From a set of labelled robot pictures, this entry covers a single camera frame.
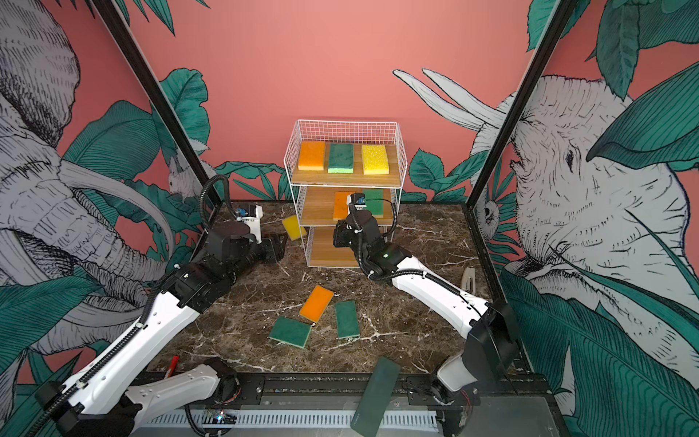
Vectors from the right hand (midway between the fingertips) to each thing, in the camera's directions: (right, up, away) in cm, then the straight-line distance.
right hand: (334, 218), depth 77 cm
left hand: (-14, -4, -6) cm, 16 cm away
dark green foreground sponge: (+12, -50, -4) cm, 51 cm away
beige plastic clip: (+47, -19, +20) cm, 55 cm away
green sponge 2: (+3, -33, +9) cm, 34 cm away
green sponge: (-15, -35, +7) cm, 39 cm away
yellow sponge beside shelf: (-21, -3, +37) cm, 43 cm away
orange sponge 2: (-7, -29, +14) cm, 33 cm away
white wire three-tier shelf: (-8, +11, +15) cm, 20 cm away
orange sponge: (+2, +3, +6) cm, 6 cm away
